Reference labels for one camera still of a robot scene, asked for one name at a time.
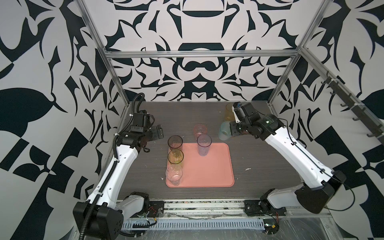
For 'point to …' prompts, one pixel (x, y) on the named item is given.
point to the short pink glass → (199, 129)
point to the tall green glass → (175, 156)
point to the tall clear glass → (173, 173)
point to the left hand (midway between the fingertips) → (152, 128)
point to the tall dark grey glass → (175, 142)
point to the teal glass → (224, 132)
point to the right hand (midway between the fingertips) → (234, 126)
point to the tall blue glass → (204, 142)
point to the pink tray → (215, 169)
